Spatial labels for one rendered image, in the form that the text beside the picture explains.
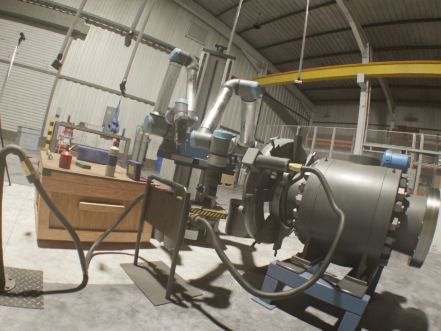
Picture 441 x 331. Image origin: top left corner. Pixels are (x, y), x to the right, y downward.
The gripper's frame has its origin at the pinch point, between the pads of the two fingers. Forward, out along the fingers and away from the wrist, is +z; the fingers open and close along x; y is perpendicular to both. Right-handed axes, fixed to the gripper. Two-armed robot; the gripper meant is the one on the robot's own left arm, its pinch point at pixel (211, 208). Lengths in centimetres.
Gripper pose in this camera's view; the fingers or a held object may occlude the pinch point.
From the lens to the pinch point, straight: 113.6
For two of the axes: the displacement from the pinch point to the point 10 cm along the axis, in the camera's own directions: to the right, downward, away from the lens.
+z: -2.2, 9.8, 0.0
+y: -9.4, -2.1, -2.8
